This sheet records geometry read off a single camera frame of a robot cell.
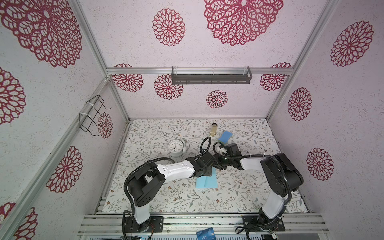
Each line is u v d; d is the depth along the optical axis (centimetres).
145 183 48
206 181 86
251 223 74
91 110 78
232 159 78
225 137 110
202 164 69
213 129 113
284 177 44
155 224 73
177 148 99
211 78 90
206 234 72
